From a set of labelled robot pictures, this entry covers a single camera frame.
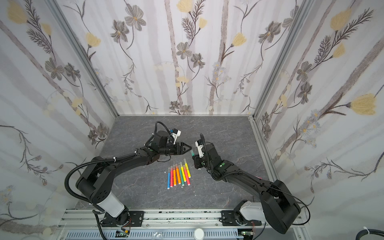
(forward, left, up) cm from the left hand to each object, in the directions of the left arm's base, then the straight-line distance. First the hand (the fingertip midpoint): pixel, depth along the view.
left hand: (187, 145), depth 84 cm
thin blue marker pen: (-14, +11, -15) cm, 23 cm away
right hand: (-5, -2, -1) cm, 5 cm away
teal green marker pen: (-3, -3, -3) cm, 5 cm away
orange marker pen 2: (-11, +6, -15) cm, 20 cm away
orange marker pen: (-12, +8, -15) cm, 21 cm away
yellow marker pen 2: (-7, 0, -15) cm, 16 cm away
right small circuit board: (-41, -29, -14) cm, 53 cm away
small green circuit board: (-39, +33, -19) cm, 55 cm away
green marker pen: (-13, +3, -15) cm, 20 cm away
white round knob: (-41, -5, -4) cm, 42 cm away
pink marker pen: (-12, +10, -16) cm, 22 cm away
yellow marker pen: (-9, +3, -15) cm, 18 cm away
